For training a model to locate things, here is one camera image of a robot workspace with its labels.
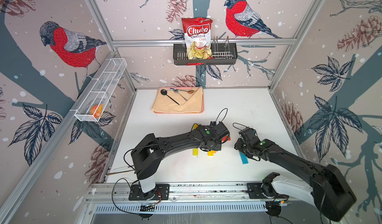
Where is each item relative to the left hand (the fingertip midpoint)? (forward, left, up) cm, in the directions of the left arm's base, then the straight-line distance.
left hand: (219, 144), depth 80 cm
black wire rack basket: (+51, -6, +25) cm, 57 cm away
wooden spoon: (+48, +18, -8) cm, 52 cm away
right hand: (+2, -12, -8) cm, 14 cm away
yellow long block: (-1, +14, -9) cm, 16 cm away
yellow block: (-2, +13, +23) cm, 27 cm away
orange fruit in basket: (+5, +58, +25) cm, 63 cm away
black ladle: (+48, +39, -9) cm, 63 cm away
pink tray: (+55, +14, -11) cm, 58 cm away
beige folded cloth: (+39, +18, -8) cm, 44 cm away
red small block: (-4, 0, +17) cm, 17 cm away
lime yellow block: (-1, +4, -10) cm, 11 cm away
